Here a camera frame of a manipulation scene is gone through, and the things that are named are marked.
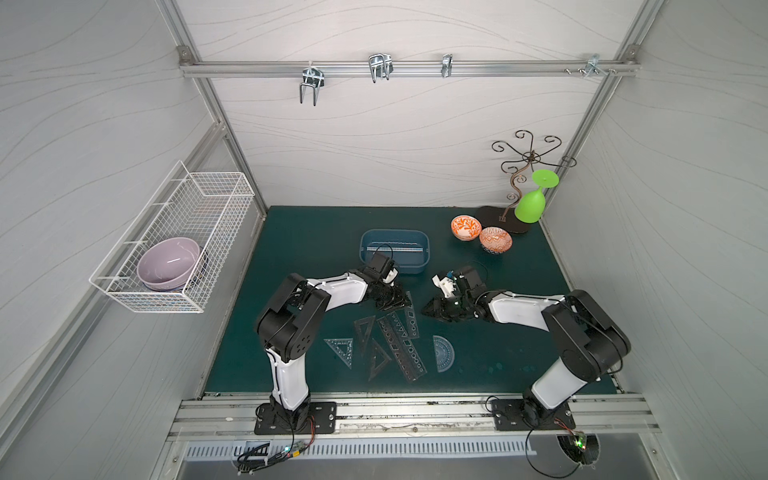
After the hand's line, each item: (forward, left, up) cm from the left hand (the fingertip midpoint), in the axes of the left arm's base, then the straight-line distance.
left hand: (413, 305), depth 90 cm
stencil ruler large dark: (-12, +3, -4) cm, 13 cm away
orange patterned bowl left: (+33, -21, 0) cm, 39 cm away
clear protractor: (-14, -9, -3) cm, 17 cm away
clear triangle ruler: (-12, +20, -4) cm, 24 cm away
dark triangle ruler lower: (-16, +10, -3) cm, 19 cm away
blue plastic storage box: (+20, +2, -5) cm, 21 cm away
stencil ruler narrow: (-3, 0, -3) cm, 5 cm away
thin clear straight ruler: (+24, +6, -3) cm, 25 cm away
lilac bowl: (-8, +53, +32) cm, 63 cm away
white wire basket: (+13, +57, +28) cm, 65 cm away
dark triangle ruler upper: (-7, +15, -3) cm, 16 cm away
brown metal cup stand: (+38, -36, 0) cm, 53 cm away
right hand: (-1, -3, 0) cm, 3 cm away
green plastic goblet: (+25, -36, +19) cm, 48 cm away
